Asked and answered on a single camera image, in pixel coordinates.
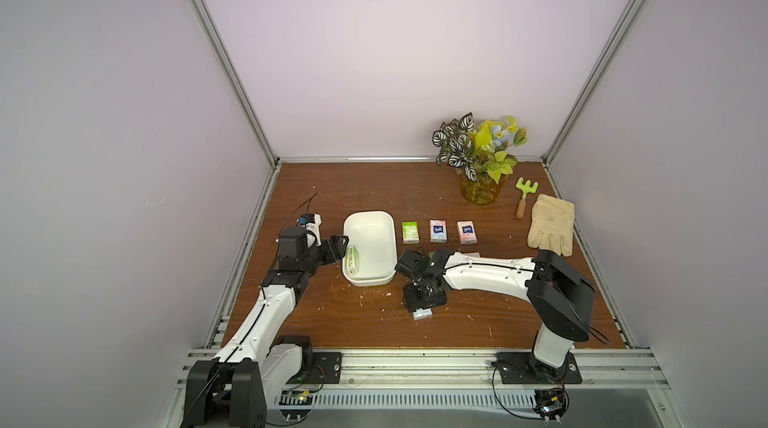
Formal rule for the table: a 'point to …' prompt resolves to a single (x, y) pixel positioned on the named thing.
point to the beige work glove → (552, 225)
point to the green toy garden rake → (526, 188)
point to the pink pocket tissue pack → (467, 233)
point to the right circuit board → (551, 404)
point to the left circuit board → (295, 405)
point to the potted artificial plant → (480, 154)
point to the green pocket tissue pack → (410, 232)
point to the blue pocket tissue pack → (438, 231)
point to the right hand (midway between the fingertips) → (413, 301)
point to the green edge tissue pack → (352, 262)
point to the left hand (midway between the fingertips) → (342, 238)
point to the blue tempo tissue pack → (421, 314)
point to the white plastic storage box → (370, 256)
